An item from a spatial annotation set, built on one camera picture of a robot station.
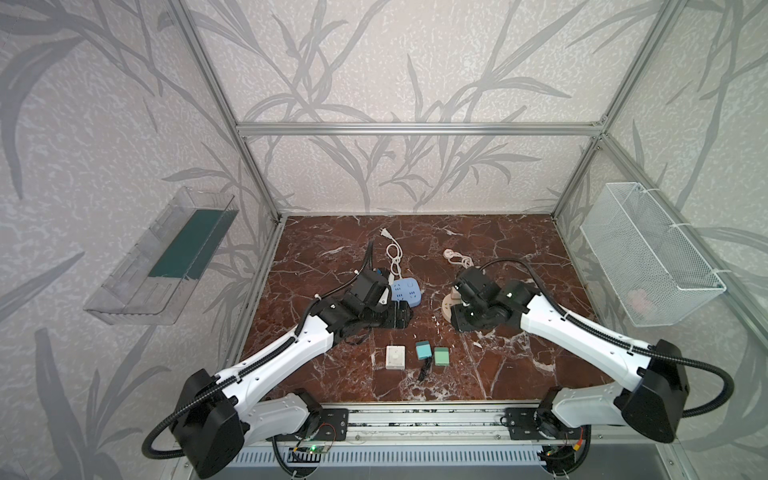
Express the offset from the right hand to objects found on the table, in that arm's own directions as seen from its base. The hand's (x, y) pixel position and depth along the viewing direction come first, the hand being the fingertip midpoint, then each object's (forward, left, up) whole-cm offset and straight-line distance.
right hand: (457, 310), depth 80 cm
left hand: (0, +14, +3) cm, 14 cm away
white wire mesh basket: (-1, -39, +20) cm, 44 cm away
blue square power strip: (+13, +14, -11) cm, 22 cm away
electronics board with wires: (-28, +35, -12) cm, 47 cm away
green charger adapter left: (-9, +4, -11) cm, 15 cm away
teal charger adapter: (-6, +9, -12) cm, 16 cm away
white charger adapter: (-9, +17, -11) cm, 22 cm away
